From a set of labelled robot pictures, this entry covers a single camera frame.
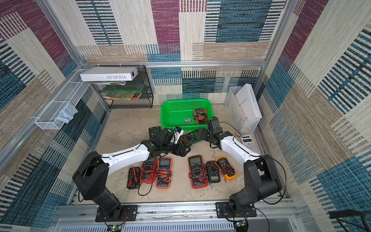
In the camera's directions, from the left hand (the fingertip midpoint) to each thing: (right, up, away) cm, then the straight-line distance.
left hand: (185, 146), depth 85 cm
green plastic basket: (-5, +21, +30) cm, 37 cm away
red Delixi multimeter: (-20, -13, -4) cm, 24 cm away
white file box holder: (+39, +25, +13) cm, 48 cm away
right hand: (+12, +7, +6) cm, 15 cm away
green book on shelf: (-42, +35, +16) cm, 57 cm away
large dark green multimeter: (-22, +6, +17) cm, 28 cm away
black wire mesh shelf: (-33, +31, +34) cm, 57 cm away
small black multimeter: (+16, -14, -2) cm, 21 cm away
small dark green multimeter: (+5, +4, +14) cm, 15 cm away
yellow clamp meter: (+24, -13, -2) cm, 27 cm away
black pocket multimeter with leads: (-28, -16, -4) cm, 33 cm away
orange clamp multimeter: (+11, +18, +23) cm, 31 cm away
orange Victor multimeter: (-12, -14, -3) cm, 19 cm away
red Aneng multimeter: (+7, -15, -3) cm, 16 cm away
